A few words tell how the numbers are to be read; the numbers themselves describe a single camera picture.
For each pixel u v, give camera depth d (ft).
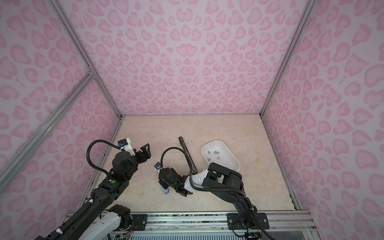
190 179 1.99
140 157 2.30
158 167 2.49
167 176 2.19
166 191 2.64
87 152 1.73
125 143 2.22
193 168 2.94
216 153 3.23
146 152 2.36
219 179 1.77
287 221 2.41
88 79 2.87
